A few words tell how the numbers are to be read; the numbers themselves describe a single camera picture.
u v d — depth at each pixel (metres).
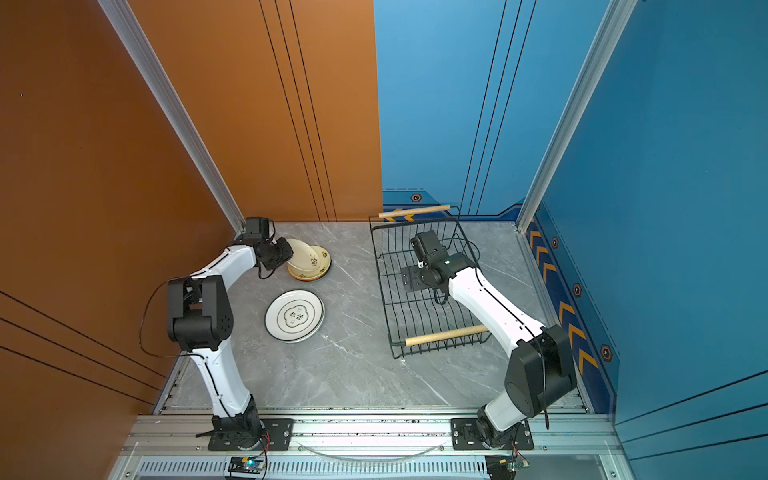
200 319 0.54
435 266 0.59
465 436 0.72
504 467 0.71
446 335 0.71
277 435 0.74
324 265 1.05
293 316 0.92
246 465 0.71
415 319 0.90
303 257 1.05
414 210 0.97
